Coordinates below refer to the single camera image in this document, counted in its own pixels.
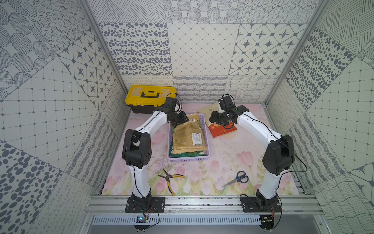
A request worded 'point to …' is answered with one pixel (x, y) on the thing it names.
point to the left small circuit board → (141, 219)
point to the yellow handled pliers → (168, 177)
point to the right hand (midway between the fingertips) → (213, 122)
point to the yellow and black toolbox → (144, 99)
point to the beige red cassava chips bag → (215, 129)
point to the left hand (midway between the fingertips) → (186, 118)
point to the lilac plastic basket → (207, 156)
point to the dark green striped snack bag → (171, 153)
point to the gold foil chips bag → (188, 137)
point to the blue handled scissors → (240, 176)
